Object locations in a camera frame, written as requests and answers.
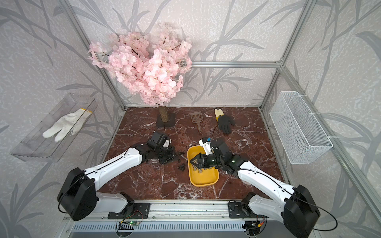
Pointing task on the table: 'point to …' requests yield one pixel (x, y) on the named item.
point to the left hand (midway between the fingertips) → (181, 157)
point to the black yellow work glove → (225, 122)
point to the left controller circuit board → (134, 223)
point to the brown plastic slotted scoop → (197, 118)
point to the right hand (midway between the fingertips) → (193, 160)
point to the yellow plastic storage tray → (200, 177)
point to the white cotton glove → (69, 124)
